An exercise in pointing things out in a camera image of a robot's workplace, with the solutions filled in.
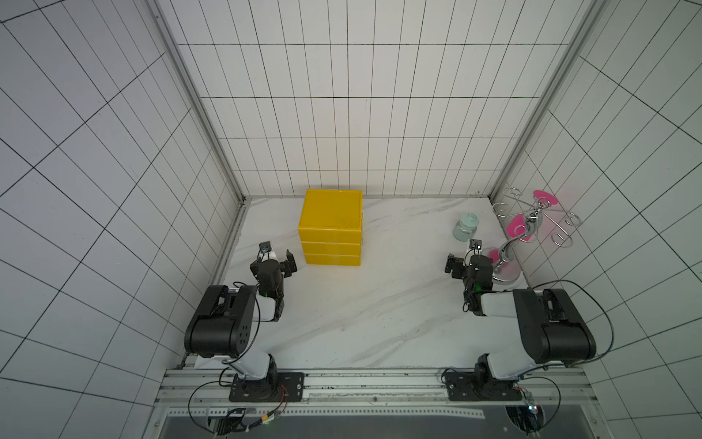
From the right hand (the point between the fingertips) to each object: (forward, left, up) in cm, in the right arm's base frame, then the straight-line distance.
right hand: (468, 252), depth 95 cm
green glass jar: (+11, -1, 0) cm, 11 cm away
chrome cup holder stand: (0, -11, +21) cm, 24 cm away
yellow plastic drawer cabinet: (-5, +47, +17) cm, 50 cm away
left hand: (-6, +69, 0) cm, 69 cm away
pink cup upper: (+11, -23, +17) cm, 31 cm away
